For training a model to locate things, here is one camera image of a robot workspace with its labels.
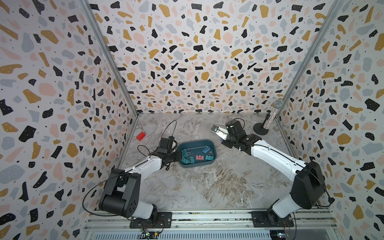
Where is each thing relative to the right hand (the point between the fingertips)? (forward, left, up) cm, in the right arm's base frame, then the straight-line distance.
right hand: (224, 133), depth 86 cm
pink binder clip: (-7, +15, -16) cm, 23 cm away
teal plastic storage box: (-2, +16, -19) cm, 25 cm away
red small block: (+9, +57, -16) cm, 60 cm away
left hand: (-7, +25, -12) cm, 29 cm away
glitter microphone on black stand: (+18, -30, -17) cm, 39 cm away
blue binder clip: (-1, +11, -18) cm, 21 cm away
